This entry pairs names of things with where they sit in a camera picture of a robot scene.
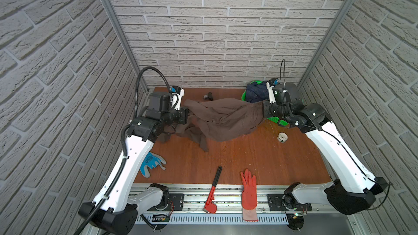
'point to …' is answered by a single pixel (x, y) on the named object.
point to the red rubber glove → (249, 197)
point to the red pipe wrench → (209, 206)
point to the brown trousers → (215, 119)
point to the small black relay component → (209, 96)
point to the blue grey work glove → (151, 160)
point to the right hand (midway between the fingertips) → (270, 103)
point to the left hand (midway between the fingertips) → (190, 106)
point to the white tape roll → (282, 137)
